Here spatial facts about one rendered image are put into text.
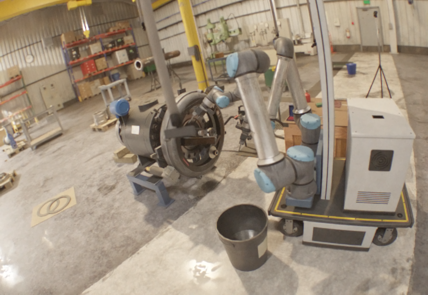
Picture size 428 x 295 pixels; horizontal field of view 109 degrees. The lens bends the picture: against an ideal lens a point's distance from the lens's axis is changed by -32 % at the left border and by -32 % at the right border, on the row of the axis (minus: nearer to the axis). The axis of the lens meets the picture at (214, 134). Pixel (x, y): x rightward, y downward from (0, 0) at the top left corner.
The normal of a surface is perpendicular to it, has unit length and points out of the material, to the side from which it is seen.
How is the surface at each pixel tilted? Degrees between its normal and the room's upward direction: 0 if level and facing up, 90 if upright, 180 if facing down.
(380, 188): 90
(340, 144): 90
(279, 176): 71
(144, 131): 65
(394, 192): 90
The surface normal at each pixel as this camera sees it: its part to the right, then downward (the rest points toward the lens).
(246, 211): -0.29, 0.39
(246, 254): 0.03, 0.44
